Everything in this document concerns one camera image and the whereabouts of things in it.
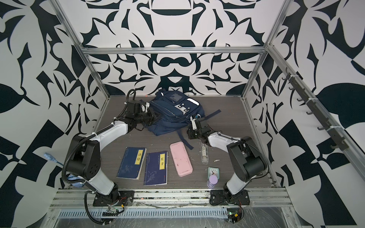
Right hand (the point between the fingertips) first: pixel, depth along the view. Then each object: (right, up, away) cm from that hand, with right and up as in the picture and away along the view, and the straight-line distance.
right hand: (188, 128), depth 94 cm
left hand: (-16, +11, -7) cm, 21 cm away
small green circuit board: (+22, -40, -23) cm, 51 cm away
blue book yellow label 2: (-19, -22, -11) cm, 31 cm away
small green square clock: (+14, -22, -13) cm, 29 cm away
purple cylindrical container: (+11, -23, -23) cm, 34 cm away
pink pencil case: (-5, -17, -9) cm, 19 cm away
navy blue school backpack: (-10, +12, -2) cm, 15 cm away
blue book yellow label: (-34, -19, -9) cm, 40 cm away
